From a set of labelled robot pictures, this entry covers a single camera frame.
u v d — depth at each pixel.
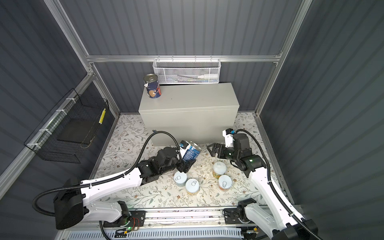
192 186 0.79
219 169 0.84
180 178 0.81
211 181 0.86
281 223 0.39
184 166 0.67
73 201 0.41
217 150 0.67
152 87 0.75
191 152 0.71
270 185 0.46
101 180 0.46
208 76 0.87
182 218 0.75
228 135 0.69
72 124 0.77
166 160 0.57
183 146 0.65
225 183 0.79
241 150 0.57
